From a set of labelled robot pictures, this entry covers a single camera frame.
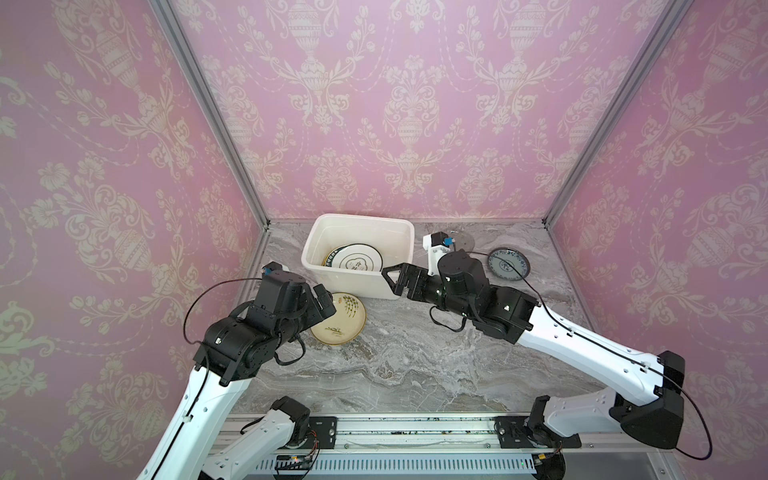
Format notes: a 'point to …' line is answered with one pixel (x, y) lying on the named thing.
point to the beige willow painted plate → (345, 325)
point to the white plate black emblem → (359, 256)
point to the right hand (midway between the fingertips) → (395, 275)
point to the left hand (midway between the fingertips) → (321, 305)
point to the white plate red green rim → (329, 257)
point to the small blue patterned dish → (515, 258)
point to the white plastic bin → (393, 238)
